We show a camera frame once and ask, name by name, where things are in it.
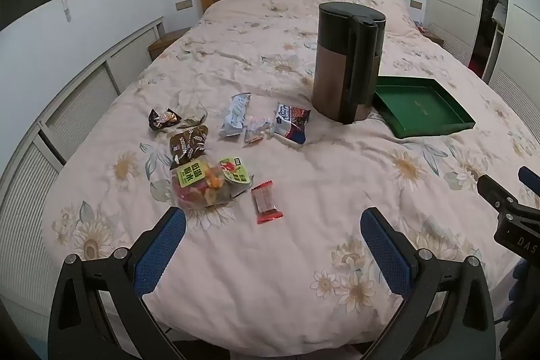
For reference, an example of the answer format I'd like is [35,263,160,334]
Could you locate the person's right hand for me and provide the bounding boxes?
[508,259,531,329]

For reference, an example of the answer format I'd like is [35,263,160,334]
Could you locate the red snack packet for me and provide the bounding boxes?
[250,181,285,225]

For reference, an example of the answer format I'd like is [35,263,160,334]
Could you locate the beige snack packet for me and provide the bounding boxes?
[181,109,208,129]

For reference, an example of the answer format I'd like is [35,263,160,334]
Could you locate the green tray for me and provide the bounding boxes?
[371,75,477,140]

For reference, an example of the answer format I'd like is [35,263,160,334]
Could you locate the black and bronze kettle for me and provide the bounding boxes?
[311,1,387,125]

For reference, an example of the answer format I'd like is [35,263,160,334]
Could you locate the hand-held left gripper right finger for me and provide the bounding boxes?
[360,207,497,360]

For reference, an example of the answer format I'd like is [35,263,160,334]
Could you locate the wooden nightstand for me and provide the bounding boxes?
[148,28,191,61]
[415,20,446,47]

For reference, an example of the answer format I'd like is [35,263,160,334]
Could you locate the small pink white packet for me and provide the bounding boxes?
[243,116,275,146]

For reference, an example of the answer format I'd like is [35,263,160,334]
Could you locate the clear candy bag green labels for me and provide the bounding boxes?
[171,157,254,211]

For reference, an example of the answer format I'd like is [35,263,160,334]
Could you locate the white louvered cabinet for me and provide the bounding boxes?
[0,16,166,321]

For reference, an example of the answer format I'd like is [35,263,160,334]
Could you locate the bed with floral blanket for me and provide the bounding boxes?
[40,0,540,348]

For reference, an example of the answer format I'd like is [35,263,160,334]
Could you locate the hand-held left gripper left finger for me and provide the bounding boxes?
[48,207,203,360]

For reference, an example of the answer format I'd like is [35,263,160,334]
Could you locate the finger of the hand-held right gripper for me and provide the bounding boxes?
[477,173,519,213]
[518,166,540,189]

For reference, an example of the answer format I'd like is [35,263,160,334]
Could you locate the brown chocolate bag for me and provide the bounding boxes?
[169,125,210,169]

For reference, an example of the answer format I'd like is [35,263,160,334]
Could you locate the light blue snack packet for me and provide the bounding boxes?
[219,92,253,138]

